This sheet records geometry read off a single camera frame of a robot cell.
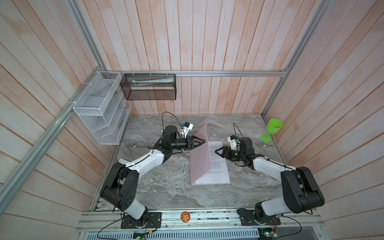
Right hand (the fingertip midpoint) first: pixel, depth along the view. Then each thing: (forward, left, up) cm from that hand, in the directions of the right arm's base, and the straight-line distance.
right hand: (219, 152), depth 90 cm
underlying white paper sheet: (-11, 0, -8) cm, 13 cm away
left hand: (-5, +10, +14) cm, 18 cm away
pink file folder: (-9, +12, +7) cm, 16 cm away
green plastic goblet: (+15, -35, +6) cm, 38 cm away
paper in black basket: (+32, +42, +28) cm, 60 cm away
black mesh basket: (+41, +47, +19) cm, 66 cm away
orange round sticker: (-34, +20, -7) cm, 40 cm away
